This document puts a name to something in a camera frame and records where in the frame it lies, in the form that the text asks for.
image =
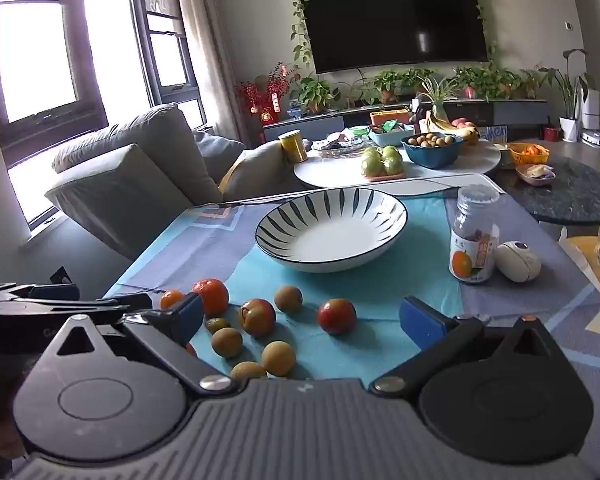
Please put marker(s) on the small mandarin orange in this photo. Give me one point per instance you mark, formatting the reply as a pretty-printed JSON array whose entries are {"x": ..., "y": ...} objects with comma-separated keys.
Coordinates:
[{"x": 170, "y": 299}]

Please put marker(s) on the bunch of bananas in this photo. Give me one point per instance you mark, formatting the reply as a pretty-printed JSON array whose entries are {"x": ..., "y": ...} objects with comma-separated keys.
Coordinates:
[{"x": 442, "y": 122}]

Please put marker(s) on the black floor outlet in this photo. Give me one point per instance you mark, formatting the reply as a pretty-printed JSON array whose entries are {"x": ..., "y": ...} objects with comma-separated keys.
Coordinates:
[{"x": 61, "y": 276}]

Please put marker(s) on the tall plant in white pot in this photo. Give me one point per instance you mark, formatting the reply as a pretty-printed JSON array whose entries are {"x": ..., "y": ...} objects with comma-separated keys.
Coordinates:
[{"x": 569, "y": 95}]

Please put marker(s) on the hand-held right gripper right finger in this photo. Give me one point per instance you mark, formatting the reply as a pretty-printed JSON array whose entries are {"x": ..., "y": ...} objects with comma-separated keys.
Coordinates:
[{"x": 420, "y": 322}]

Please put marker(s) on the pink bowl with snacks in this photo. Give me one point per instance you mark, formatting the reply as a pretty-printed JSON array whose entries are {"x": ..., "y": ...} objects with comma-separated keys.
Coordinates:
[{"x": 535, "y": 175}]

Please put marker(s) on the green apple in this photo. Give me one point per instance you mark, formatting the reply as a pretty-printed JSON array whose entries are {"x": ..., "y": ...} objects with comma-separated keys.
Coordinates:
[
  {"x": 394, "y": 166},
  {"x": 392, "y": 152},
  {"x": 371, "y": 152},
  {"x": 372, "y": 167}
]

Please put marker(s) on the clear jar with orange label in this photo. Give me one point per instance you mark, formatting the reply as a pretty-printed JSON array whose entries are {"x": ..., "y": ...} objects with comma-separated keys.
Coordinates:
[{"x": 472, "y": 255}]

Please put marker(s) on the white bowl with dark stripes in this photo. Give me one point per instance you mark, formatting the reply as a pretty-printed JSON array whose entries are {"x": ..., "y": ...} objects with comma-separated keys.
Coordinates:
[{"x": 330, "y": 240}]

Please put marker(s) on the potted green plant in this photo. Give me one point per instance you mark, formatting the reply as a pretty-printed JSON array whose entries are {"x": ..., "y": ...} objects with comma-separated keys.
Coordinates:
[
  {"x": 531, "y": 82},
  {"x": 387, "y": 82},
  {"x": 312, "y": 91},
  {"x": 472, "y": 80},
  {"x": 505, "y": 82}
]

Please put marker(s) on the green container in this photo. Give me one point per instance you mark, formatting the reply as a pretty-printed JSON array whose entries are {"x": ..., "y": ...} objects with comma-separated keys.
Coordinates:
[{"x": 360, "y": 131}]

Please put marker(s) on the grey television cabinet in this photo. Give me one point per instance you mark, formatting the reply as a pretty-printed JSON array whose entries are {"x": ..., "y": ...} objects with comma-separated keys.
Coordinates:
[{"x": 325, "y": 122}]

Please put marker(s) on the orange basket with mandarins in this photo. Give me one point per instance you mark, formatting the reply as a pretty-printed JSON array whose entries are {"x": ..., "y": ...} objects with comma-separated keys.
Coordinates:
[{"x": 527, "y": 152}]

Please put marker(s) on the pink fruit tray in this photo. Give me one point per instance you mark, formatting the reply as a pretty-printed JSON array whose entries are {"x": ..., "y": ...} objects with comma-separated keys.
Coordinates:
[{"x": 382, "y": 178}]

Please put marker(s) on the black wall television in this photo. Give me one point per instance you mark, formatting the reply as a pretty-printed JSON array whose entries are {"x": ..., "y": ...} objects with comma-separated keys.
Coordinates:
[{"x": 395, "y": 20}]

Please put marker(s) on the grey sofa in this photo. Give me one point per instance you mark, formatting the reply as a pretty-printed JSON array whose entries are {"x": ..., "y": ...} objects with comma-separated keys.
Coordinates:
[{"x": 130, "y": 170}]

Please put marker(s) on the orange box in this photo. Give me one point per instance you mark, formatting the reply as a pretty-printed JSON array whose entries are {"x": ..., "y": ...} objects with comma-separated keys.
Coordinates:
[{"x": 387, "y": 117}]

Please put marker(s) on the pile of brown kiwis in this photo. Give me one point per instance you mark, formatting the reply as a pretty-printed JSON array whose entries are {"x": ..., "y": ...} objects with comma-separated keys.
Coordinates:
[{"x": 430, "y": 141}]

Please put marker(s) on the beige curtain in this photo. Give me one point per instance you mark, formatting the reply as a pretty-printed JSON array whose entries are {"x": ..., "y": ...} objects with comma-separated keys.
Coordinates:
[{"x": 205, "y": 50}]

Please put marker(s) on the light blue snack basket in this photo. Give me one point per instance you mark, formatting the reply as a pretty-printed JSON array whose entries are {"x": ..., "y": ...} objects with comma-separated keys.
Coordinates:
[{"x": 387, "y": 137}]

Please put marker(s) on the blue grey patterned tablecloth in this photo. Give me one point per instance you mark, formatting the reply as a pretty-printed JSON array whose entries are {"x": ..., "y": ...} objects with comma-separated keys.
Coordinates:
[{"x": 375, "y": 292}]

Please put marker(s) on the yellow can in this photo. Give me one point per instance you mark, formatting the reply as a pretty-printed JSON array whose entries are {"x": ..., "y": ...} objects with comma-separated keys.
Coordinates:
[{"x": 292, "y": 147}]

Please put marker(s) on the yellow mat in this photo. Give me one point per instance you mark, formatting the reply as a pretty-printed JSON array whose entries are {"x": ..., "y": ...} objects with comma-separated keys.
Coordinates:
[{"x": 580, "y": 255}]

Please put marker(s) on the person's left hand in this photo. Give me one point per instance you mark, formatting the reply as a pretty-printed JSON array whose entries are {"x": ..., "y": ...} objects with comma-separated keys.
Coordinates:
[{"x": 1, "y": 440}]

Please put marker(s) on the red pot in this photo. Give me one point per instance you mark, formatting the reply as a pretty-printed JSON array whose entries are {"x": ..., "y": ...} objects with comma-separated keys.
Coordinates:
[{"x": 551, "y": 134}]

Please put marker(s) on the spider plant in vase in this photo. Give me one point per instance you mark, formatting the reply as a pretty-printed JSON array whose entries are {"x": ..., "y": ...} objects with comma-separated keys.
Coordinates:
[{"x": 437, "y": 95}]

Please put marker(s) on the grey pillow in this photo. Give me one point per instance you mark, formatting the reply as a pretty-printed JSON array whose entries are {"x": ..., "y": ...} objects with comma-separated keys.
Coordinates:
[{"x": 215, "y": 152}]

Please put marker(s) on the red festive decoration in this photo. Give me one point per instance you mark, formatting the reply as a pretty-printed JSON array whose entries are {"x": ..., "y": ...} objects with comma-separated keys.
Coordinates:
[{"x": 260, "y": 97}]

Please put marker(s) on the glass plate with snacks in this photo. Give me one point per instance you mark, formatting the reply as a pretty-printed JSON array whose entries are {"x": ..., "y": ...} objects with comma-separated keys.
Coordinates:
[{"x": 335, "y": 145}]

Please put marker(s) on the white egg-shaped gadget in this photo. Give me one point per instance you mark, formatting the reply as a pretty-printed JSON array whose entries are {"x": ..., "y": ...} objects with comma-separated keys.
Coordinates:
[{"x": 517, "y": 262}]

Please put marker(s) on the dark blue bowl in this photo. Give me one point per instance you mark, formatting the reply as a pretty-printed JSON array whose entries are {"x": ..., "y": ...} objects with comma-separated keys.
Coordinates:
[{"x": 432, "y": 157}]

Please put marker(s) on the brown kiwi fruit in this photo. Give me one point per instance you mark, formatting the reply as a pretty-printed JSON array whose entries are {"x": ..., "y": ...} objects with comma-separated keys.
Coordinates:
[
  {"x": 226, "y": 342},
  {"x": 288, "y": 299},
  {"x": 278, "y": 358},
  {"x": 247, "y": 371}
]

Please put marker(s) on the blue printed box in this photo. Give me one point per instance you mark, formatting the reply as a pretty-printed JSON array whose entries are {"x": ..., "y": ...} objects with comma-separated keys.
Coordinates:
[{"x": 495, "y": 133}]

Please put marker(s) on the narrow dark-framed window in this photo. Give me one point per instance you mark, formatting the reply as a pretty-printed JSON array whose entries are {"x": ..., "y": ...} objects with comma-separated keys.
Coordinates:
[{"x": 140, "y": 35}]

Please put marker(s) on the red peaches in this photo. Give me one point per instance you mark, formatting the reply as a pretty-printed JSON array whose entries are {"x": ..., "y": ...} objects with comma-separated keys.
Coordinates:
[{"x": 462, "y": 122}]

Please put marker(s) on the beige pillow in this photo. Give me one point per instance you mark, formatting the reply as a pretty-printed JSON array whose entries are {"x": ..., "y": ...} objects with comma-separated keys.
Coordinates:
[{"x": 255, "y": 170}]

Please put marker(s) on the white round table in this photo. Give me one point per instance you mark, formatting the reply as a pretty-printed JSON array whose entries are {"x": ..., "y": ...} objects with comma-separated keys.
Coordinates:
[{"x": 330, "y": 170}]

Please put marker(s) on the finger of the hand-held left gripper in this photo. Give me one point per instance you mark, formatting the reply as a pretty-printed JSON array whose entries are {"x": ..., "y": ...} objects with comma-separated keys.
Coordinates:
[
  {"x": 125, "y": 304},
  {"x": 55, "y": 292}
]

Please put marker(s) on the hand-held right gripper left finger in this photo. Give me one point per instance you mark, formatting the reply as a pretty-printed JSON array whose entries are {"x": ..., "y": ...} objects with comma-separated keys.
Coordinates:
[{"x": 187, "y": 317}]

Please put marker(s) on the small dark olive fruit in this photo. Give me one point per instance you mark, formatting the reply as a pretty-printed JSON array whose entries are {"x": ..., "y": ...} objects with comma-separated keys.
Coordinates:
[{"x": 217, "y": 324}]

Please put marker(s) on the dark marble round table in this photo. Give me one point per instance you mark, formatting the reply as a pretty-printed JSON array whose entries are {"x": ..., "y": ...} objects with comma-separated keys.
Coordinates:
[{"x": 570, "y": 190}]

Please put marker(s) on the white vacuum dock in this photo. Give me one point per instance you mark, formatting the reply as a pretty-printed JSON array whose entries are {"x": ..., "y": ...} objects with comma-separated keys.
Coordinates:
[{"x": 592, "y": 115}]

